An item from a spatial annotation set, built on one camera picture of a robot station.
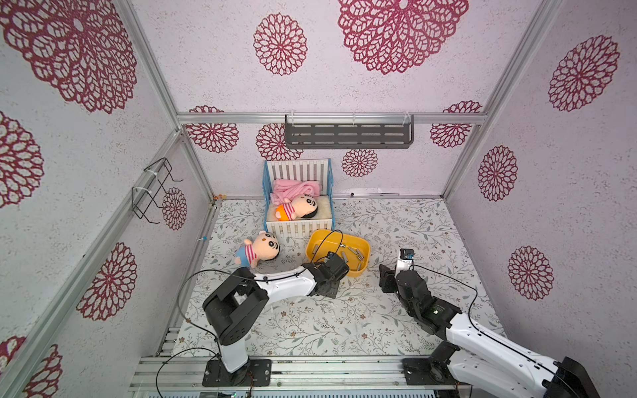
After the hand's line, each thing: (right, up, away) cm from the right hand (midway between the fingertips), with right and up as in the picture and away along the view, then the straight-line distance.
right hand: (390, 268), depth 83 cm
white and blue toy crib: (-23, +39, +29) cm, 54 cm away
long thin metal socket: (-7, +3, +17) cm, 19 cm away
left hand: (-21, -8, +7) cm, 24 cm away
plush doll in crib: (-31, +22, +18) cm, 42 cm away
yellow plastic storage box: (-16, +7, +19) cm, 26 cm away
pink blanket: (-39, +30, +26) cm, 56 cm away
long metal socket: (-9, +3, +18) cm, 20 cm away
